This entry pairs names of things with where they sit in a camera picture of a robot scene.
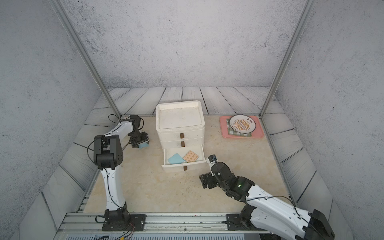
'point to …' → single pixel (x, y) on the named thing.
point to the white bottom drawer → (200, 163)
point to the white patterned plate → (242, 123)
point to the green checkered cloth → (231, 131)
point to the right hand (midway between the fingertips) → (207, 174)
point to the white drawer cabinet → (181, 126)
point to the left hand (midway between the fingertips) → (147, 142)
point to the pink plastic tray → (258, 131)
